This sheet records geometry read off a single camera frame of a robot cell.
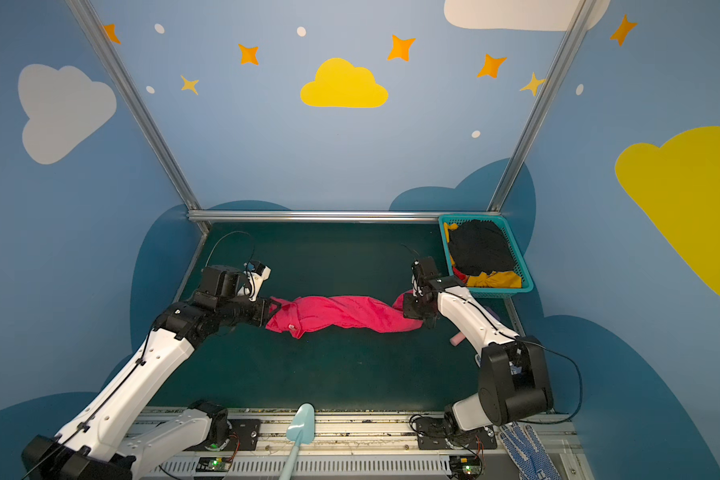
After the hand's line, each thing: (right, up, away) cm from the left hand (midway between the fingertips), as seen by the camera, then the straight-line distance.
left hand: (278, 303), depth 76 cm
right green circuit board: (+48, -39, -5) cm, 62 cm away
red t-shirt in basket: (+54, +6, +21) cm, 58 cm away
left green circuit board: (-14, -38, -5) cm, 41 cm away
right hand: (+37, -3, +12) cm, 40 cm away
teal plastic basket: (+75, +3, +18) cm, 77 cm away
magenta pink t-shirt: (+3, -6, +14) cm, 15 cm away
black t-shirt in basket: (+63, +16, +26) cm, 70 cm away
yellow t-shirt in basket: (+69, +4, +24) cm, 73 cm away
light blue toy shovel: (+6, -32, -1) cm, 33 cm away
